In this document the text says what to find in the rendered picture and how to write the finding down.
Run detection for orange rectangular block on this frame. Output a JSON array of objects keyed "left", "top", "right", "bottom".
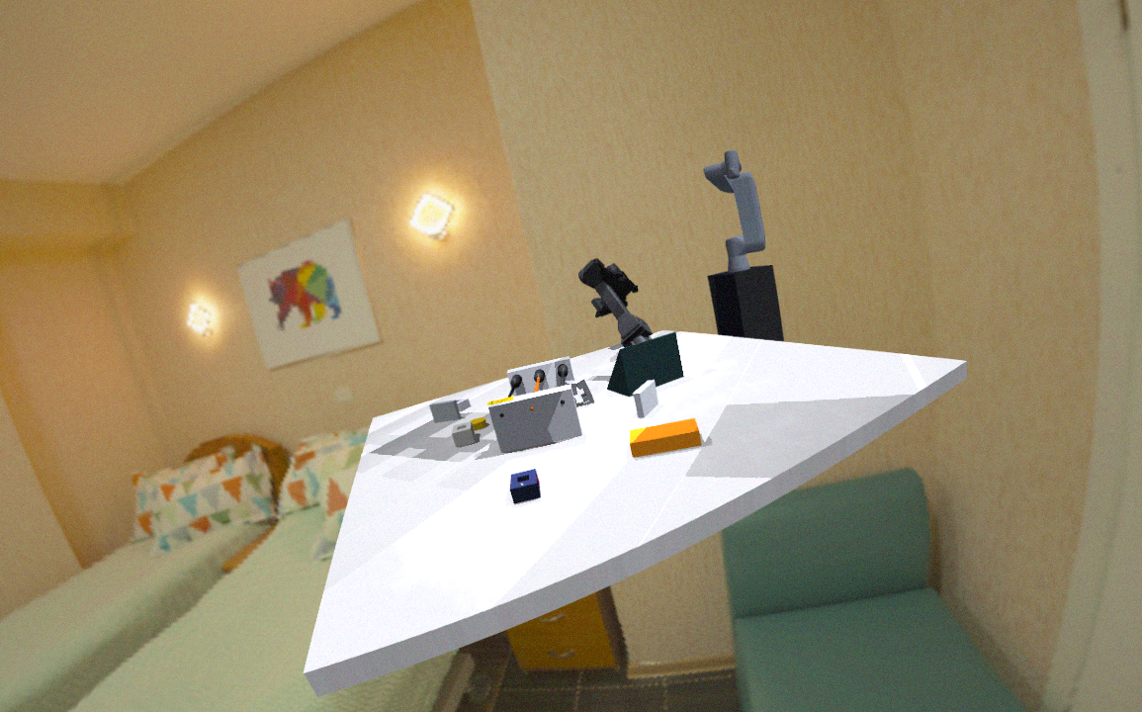
[{"left": 630, "top": 418, "right": 702, "bottom": 458}]

